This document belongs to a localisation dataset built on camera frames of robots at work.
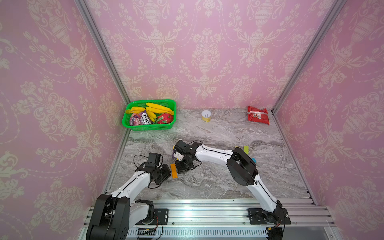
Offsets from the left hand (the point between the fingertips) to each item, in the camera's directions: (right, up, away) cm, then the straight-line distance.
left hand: (172, 174), depth 87 cm
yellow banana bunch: (-19, +40, +23) cm, 49 cm away
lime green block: (+48, +12, +11) cm, 50 cm away
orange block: (+1, +2, -1) cm, 3 cm away
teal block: (+51, +7, +6) cm, 51 cm away
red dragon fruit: (-8, +33, +18) cm, 39 cm away
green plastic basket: (-6, +45, +27) cm, 53 cm away
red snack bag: (+61, +36, +25) cm, 75 cm away
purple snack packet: (-26, +33, +19) cm, 46 cm away
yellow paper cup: (+21, +35, +23) cm, 47 cm away
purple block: (0, +9, +2) cm, 10 cm away
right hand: (+2, -2, -1) cm, 3 cm away
